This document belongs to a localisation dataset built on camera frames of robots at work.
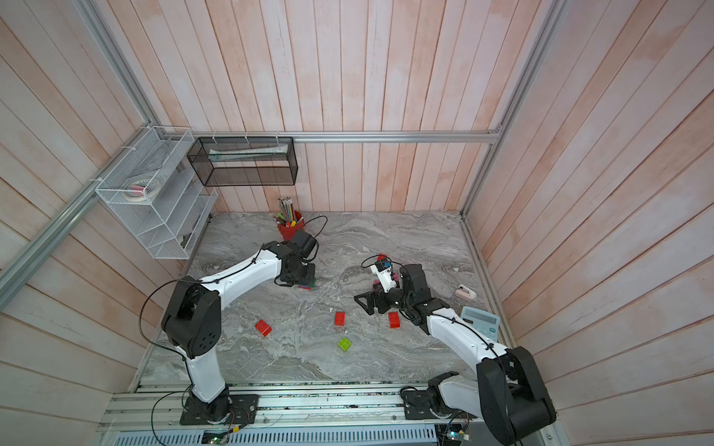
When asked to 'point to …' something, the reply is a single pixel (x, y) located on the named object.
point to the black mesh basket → (244, 161)
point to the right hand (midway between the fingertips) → (366, 290)
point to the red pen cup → (287, 232)
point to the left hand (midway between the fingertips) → (305, 281)
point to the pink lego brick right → (396, 276)
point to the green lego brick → (312, 285)
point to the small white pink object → (465, 293)
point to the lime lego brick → (344, 344)
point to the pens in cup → (288, 216)
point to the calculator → (486, 323)
